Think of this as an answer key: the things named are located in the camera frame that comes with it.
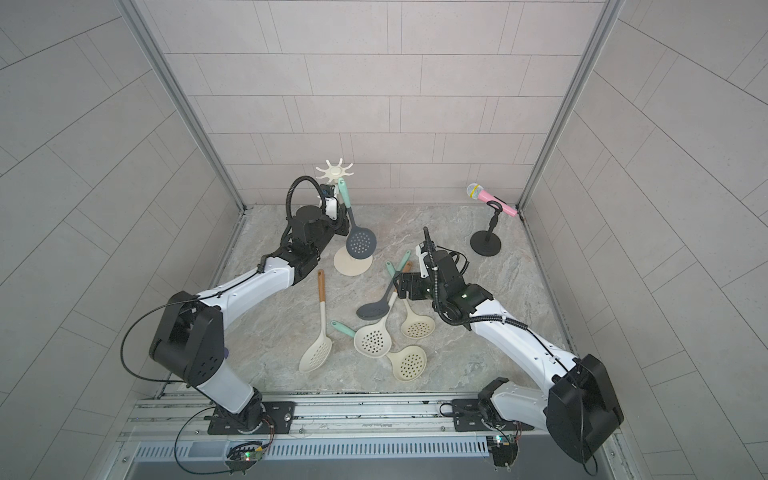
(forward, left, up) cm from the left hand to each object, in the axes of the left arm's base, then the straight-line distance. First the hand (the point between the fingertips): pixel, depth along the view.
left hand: (349, 200), depth 84 cm
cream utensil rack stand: (-5, +4, -25) cm, 26 cm away
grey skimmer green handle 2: (-22, -9, -24) cm, 34 cm away
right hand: (-19, -16, -12) cm, 28 cm away
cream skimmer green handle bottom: (-28, +1, -24) cm, 37 cm away
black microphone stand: (+3, -46, -23) cm, 52 cm away
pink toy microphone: (+8, -39, -3) cm, 40 cm away
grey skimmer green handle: (-5, -3, -13) cm, 14 cm away
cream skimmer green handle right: (-27, -19, -24) cm, 41 cm away
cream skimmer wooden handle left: (-34, +7, -25) cm, 43 cm away
